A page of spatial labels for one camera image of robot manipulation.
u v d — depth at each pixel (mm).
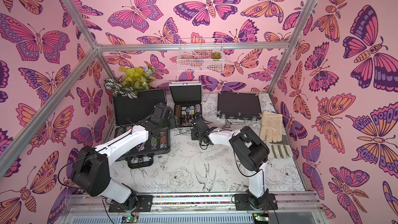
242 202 732
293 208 755
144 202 735
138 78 981
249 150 500
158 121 668
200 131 745
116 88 923
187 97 1057
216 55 923
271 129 981
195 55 999
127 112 971
